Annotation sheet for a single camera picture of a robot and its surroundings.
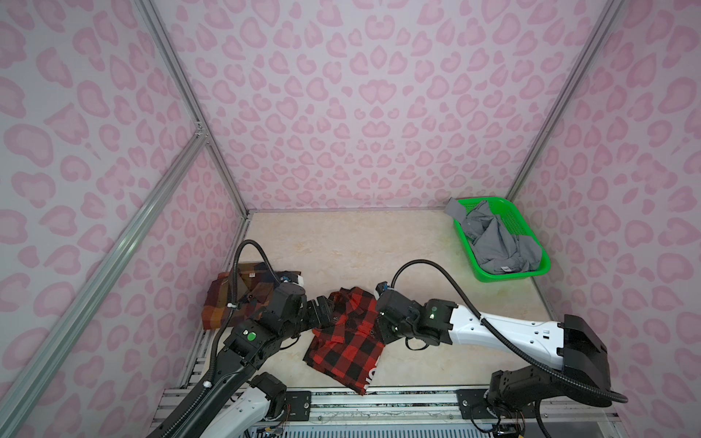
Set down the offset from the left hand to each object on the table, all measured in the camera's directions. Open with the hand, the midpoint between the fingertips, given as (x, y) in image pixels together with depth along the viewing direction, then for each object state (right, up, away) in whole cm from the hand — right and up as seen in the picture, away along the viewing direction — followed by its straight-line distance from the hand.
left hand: (325, 304), depth 74 cm
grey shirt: (+61, +13, +29) cm, 69 cm away
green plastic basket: (+68, +29, +38) cm, 83 cm away
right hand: (+14, -8, +2) cm, 16 cm away
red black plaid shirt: (+6, -15, +6) cm, 17 cm away
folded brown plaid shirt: (-26, +2, +19) cm, 32 cm away
